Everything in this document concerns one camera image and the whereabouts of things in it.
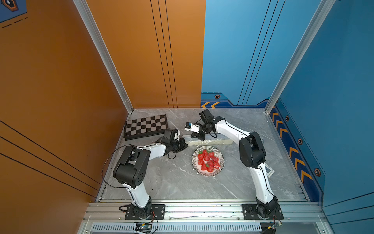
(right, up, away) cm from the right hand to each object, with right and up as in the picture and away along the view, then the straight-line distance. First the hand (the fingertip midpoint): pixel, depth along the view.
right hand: (194, 133), depth 98 cm
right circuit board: (+38, -42, -28) cm, 63 cm away
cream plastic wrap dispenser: (+10, -4, -4) cm, 12 cm away
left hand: (-3, -6, -3) cm, 7 cm away
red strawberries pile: (+9, -16, -10) cm, 21 cm away
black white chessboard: (-36, +4, +7) cm, 37 cm away
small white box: (+44, -21, -12) cm, 51 cm away
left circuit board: (-25, -45, -26) cm, 57 cm away
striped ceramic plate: (+2, -20, -11) cm, 23 cm away
